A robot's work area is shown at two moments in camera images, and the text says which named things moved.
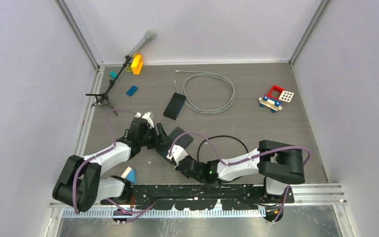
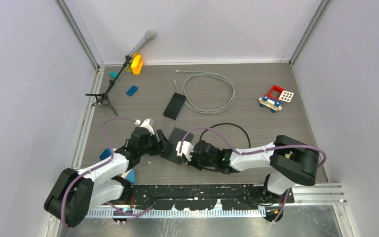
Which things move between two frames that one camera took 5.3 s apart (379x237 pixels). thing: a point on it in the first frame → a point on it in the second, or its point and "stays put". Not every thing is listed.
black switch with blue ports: [174, 105] stays put
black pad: [178, 138] stays put
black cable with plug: [219, 136] → [226, 123]
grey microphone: [149, 35] stays put
